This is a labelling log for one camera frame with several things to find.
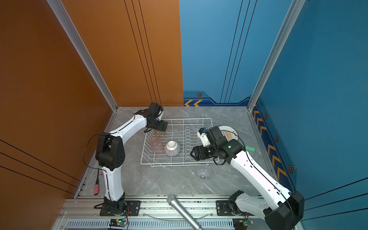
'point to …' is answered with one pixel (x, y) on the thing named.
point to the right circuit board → (241, 224)
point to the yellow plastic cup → (159, 134)
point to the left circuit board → (118, 223)
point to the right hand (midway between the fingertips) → (196, 152)
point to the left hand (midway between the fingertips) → (160, 124)
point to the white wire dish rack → (184, 132)
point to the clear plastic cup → (203, 173)
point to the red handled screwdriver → (96, 186)
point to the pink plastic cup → (156, 145)
